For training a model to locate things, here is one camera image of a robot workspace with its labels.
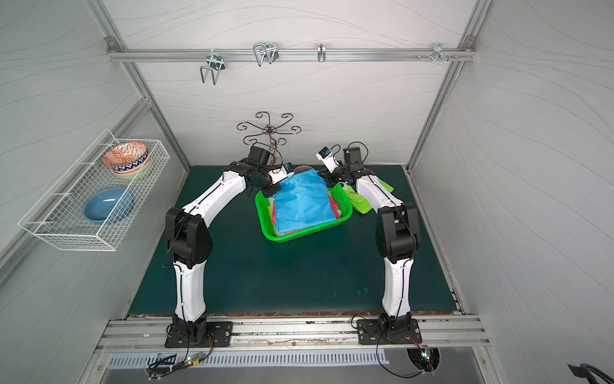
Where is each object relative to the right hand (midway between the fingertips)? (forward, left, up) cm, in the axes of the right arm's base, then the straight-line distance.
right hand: (322, 168), depth 96 cm
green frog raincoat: (-6, -16, -16) cm, 24 cm away
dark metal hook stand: (+6, +22, +11) cm, 25 cm away
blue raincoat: (-12, +7, -6) cm, 15 cm away
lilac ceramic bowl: (+10, +10, -10) cm, 17 cm away
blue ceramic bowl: (-32, +61, +15) cm, 70 cm away
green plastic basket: (-13, +24, -14) cm, 31 cm away
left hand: (-7, +18, -1) cm, 19 cm away
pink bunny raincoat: (-12, -5, -10) cm, 16 cm away
